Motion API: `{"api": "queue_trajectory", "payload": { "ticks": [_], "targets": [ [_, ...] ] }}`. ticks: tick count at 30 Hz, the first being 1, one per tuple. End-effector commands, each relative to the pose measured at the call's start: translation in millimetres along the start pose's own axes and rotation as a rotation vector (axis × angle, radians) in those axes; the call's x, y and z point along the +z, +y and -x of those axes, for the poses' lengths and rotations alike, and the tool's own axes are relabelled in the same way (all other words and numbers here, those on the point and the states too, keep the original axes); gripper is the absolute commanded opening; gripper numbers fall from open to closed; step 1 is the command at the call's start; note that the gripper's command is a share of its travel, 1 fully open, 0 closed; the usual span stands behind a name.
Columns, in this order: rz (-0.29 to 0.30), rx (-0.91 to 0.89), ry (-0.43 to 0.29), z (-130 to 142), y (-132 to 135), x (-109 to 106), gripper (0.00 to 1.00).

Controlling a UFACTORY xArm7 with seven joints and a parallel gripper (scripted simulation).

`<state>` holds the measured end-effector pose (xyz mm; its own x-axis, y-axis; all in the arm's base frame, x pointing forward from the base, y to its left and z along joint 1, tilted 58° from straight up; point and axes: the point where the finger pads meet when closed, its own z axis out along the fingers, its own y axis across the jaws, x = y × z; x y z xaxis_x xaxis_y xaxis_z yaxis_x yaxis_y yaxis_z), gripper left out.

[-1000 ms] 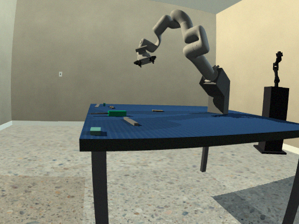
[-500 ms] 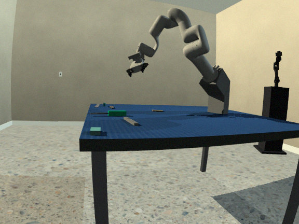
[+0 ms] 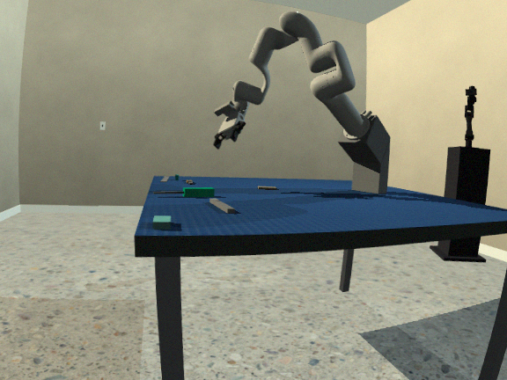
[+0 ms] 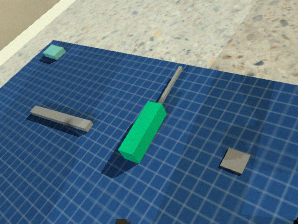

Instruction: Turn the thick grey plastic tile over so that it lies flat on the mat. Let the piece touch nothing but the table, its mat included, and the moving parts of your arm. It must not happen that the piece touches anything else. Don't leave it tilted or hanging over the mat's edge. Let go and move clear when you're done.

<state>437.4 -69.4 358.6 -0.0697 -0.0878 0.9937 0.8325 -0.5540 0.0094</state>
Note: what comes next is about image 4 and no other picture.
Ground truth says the grey long bar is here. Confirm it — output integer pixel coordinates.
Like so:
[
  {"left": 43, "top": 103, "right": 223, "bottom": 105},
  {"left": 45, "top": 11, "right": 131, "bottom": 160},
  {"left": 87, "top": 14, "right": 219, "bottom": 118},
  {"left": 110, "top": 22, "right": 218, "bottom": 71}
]
[{"left": 31, "top": 105, "right": 93, "bottom": 132}]

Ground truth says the pale green block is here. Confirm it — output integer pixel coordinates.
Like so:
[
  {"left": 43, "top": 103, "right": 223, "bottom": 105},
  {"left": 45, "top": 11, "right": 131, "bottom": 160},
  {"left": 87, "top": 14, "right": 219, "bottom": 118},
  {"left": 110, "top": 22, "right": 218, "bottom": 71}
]
[{"left": 43, "top": 45, "right": 66, "bottom": 60}]

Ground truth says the dark blue grid mat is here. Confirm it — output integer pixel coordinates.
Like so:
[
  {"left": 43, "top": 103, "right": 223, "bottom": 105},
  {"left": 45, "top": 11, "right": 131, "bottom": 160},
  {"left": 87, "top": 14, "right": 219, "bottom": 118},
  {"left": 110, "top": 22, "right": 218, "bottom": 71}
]
[{"left": 0, "top": 40, "right": 298, "bottom": 224}]

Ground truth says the grey square tile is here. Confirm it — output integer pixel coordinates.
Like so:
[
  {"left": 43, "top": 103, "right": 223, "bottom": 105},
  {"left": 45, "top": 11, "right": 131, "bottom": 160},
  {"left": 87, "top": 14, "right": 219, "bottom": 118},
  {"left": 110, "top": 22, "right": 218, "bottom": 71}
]
[{"left": 220, "top": 148, "right": 250, "bottom": 174}]

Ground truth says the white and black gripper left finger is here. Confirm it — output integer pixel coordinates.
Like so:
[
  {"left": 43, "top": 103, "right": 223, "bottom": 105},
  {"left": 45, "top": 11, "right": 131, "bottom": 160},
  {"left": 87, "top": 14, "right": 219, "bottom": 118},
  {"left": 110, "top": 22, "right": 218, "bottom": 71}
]
[{"left": 115, "top": 219, "right": 131, "bottom": 224}]

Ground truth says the green-handled screwdriver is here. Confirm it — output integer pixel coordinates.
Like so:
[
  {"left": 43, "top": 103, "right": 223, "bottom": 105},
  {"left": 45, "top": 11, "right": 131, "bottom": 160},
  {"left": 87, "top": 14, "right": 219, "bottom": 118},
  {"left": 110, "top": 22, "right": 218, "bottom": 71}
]
[{"left": 118, "top": 66, "right": 183, "bottom": 163}]

